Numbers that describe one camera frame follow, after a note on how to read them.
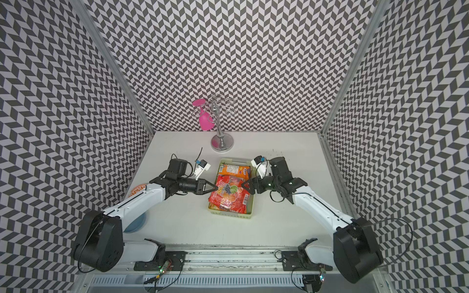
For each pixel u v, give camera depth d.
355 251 0.40
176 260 0.73
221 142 1.13
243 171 0.91
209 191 0.76
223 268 0.72
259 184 0.70
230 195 0.78
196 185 0.72
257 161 0.73
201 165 0.77
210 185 0.79
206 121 1.04
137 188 0.89
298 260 0.72
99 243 0.41
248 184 0.71
